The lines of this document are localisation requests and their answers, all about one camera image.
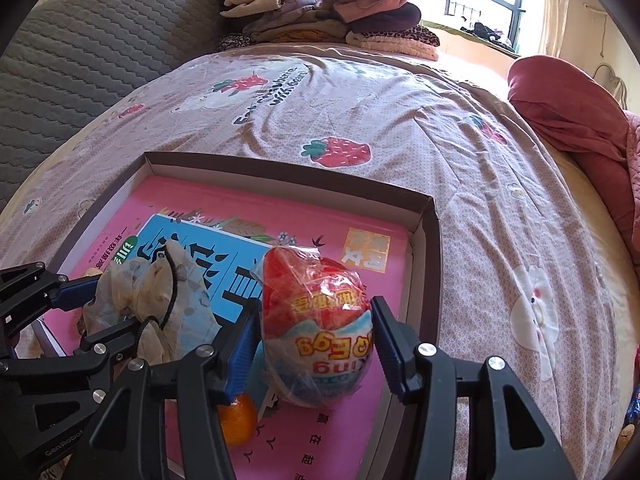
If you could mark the strawberry printed bedsheet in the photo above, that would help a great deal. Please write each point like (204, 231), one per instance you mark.
(400, 125)

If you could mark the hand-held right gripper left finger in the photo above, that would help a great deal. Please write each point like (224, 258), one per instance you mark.
(242, 355)

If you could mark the cream curtain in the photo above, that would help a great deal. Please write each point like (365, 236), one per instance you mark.
(557, 5)

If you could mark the grey quilted headboard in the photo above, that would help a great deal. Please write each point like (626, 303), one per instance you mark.
(100, 60)

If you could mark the pink quilt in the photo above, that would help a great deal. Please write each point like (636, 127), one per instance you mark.
(575, 110)

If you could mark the shallow grey cardboard box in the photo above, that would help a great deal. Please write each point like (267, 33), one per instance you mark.
(428, 260)

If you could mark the dark clothes on windowsill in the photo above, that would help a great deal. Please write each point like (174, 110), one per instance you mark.
(487, 35)

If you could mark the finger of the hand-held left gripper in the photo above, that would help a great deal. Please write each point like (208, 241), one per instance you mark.
(100, 347)
(75, 292)

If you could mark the pile of folded clothes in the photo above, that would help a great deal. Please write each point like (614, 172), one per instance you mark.
(325, 10)

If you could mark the orange tangerine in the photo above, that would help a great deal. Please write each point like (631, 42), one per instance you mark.
(241, 426)

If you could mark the toy egg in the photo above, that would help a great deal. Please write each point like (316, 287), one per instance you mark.
(315, 325)

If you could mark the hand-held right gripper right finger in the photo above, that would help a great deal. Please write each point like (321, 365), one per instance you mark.
(395, 355)

